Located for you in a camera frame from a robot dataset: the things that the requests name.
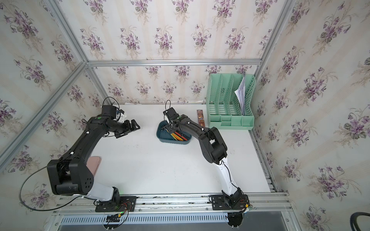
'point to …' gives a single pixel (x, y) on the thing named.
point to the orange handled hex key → (176, 137)
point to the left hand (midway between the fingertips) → (134, 129)
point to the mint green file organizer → (223, 106)
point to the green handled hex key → (174, 137)
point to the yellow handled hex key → (178, 136)
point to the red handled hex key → (180, 135)
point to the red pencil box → (200, 116)
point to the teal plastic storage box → (165, 136)
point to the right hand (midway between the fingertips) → (173, 126)
